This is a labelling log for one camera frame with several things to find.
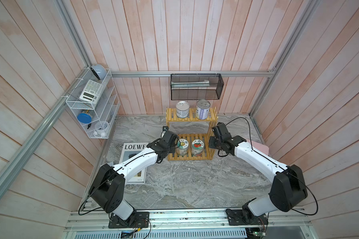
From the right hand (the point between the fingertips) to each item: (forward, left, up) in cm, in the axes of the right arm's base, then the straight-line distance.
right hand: (212, 140), depth 89 cm
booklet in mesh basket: (+27, +4, +22) cm, 35 cm away
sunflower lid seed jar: (-4, +19, -4) cm, 19 cm away
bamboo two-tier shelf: (+6, +25, +15) cm, 29 cm away
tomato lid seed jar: (-3, +9, -3) cm, 10 cm away
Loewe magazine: (-3, +53, -8) cm, 54 cm away
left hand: (-4, +27, -1) cm, 27 cm away
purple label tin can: (+4, +8, +20) cm, 22 cm away
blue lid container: (0, +70, +20) cm, 72 cm away
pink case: (+5, -37, -15) cm, 40 cm away
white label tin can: (+5, +18, +21) cm, 28 cm away
